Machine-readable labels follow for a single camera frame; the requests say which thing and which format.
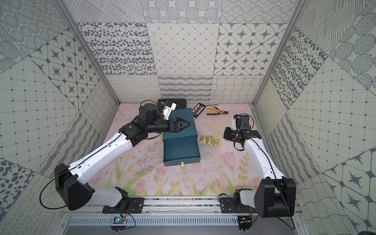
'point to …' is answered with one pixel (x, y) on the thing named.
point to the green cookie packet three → (210, 140)
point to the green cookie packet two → (204, 139)
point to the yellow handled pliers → (220, 111)
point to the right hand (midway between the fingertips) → (226, 135)
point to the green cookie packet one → (215, 141)
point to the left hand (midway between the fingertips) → (186, 121)
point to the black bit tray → (198, 109)
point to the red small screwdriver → (216, 105)
